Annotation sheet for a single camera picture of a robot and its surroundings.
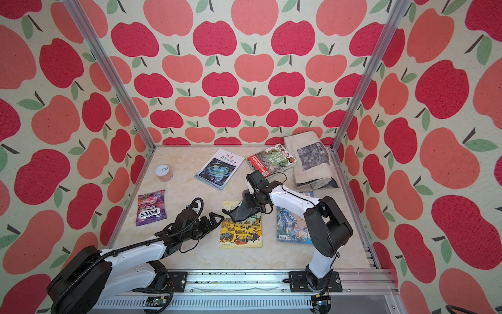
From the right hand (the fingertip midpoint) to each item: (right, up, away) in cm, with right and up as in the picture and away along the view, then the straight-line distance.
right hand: (248, 204), depth 91 cm
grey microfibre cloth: (-3, -2, -5) cm, 6 cm away
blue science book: (-17, +16, +20) cm, 31 cm away
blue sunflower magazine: (+20, -9, -4) cm, 23 cm away
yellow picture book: (-1, -12, -4) cm, 13 cm away
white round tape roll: (-45, +15, +11) cm, 48 cm away
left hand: (-12, -8, -7) cm, 16 cm away
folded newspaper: (+34, +16, +12) cm, 40 cm away
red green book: (+13, +21, +21) cm, 32 cm away
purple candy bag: (-48, -2, +2) cm, 48 cm away
